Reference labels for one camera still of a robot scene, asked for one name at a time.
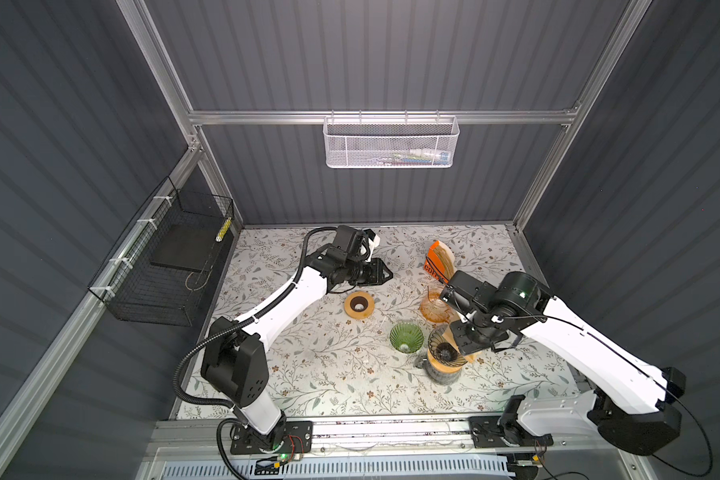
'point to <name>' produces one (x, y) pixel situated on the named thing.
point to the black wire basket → (160, 271)
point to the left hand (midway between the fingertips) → (390, 274)
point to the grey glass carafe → (421, 361)
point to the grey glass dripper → (442, 350)
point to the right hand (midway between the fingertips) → (464, 346)
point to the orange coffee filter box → (440, 261)
